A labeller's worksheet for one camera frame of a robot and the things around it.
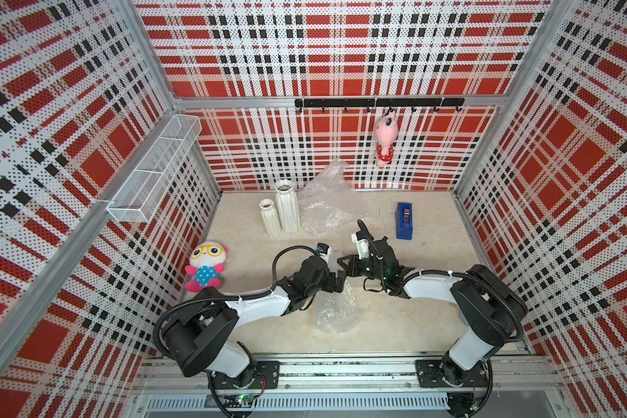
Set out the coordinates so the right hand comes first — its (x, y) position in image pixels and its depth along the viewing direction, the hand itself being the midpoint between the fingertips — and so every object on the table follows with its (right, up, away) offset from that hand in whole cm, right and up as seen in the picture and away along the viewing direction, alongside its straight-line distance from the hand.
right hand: (340, 260), depth 88 cm
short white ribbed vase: (-26, +15, +8) cm, 31 cm away
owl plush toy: (-48, -2, +4) cm, 48 cm away
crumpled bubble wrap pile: (-4, +21, +23) cm, 32 cm away
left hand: (-1, -4, 0) cm, 4 cm away
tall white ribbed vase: (-19, +19, +6) cm, 28 cm away
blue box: (+27, +14, +17) cm, 34 cm away
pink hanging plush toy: (+16, +46, +4) cm, 49 cm away
